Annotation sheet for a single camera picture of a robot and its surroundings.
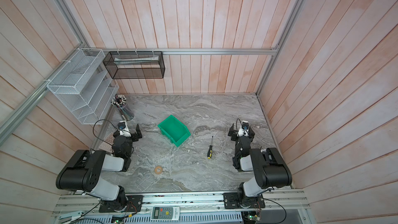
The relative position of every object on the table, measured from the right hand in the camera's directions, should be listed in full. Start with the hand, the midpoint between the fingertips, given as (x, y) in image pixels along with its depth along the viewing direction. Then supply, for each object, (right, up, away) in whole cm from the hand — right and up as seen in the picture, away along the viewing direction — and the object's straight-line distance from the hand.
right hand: (242, 124), depth 90 cm
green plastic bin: (-42, -5, +8) cm, 43 cm away
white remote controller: (-42, -39, -20) cm, 61 cm away
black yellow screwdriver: (-19, -16, 0) cm, 25 cm away
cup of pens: (-76, +14, +5) cm, 77 cm away
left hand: (-66, -2, +1) cm, 66 cm away
